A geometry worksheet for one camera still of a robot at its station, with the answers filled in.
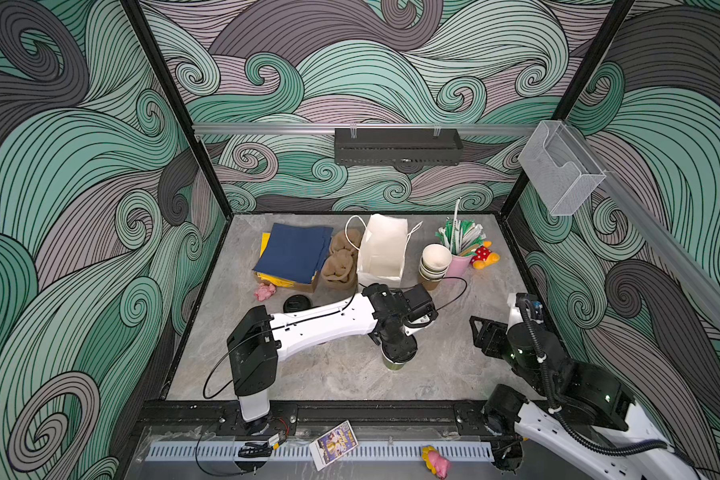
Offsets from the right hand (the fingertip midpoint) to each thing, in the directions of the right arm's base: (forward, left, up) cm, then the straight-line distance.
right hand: (480, 324), depth 68 cm
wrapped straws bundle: (+32, -4, -6) cm, 32 cm away
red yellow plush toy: (+32, -15, -17) cm, 39 cm away
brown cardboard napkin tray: (+20, +49, -20) cm, 57 cm away
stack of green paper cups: (+25, +4, -12) cm, 28 cm away
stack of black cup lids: (+15, +49, -20) cm, 55 cm away
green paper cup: (-5, +19, -16) cm, 26 cm away
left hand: (-1, +18, -9) cm, 20 cm away
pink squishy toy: (+18, +59, -17) cm, 64 cm away
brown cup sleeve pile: (+27, +35, -15) cm, 46 cm away
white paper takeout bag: (+30, +21, -14) cm, 39 cm away
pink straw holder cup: (+24, -3, -11) cm, 26 cm away
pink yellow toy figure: (-25, +11, -18) cm, 32 cm away
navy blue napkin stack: (+32, +51, -16) cm, 62 cm away
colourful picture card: (-22, +34, -18) cm, 45 cm away
